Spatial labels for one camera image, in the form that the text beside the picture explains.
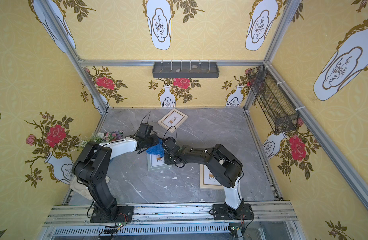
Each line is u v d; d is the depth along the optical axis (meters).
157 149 0.92
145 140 0.76
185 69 0.92
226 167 0.49
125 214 0.73
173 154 0.72
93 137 0.84
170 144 0.73
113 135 1.04
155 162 0.92
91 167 0.49
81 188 0.81
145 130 0.78
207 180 0.84
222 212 0.74
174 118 1.14
